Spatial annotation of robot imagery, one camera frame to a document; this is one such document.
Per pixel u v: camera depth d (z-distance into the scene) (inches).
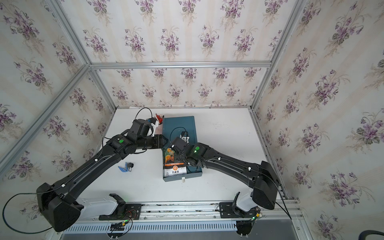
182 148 22.0
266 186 15.7
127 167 33.9
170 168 28.8
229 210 28.8
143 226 27.6
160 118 38.6
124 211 27.3
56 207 14.4
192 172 25.2
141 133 22.6
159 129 28.4
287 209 14.4
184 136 26.2
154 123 27.6
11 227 14.9
